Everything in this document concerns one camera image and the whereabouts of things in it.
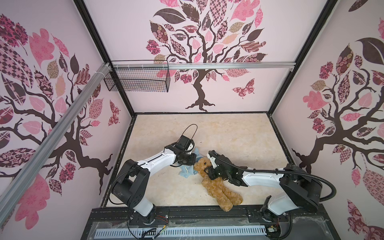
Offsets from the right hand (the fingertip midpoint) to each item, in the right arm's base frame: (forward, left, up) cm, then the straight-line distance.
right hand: (205, 167), depth 86 cm
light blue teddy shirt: (-1, +11, -1) cm, 11 cm away
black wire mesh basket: (+51, +42, +30) cm, 72 cm away
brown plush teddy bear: (-18, -9, +4) cm, 20 cm away
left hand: (+3, +6, 0) cm, 7 cm away
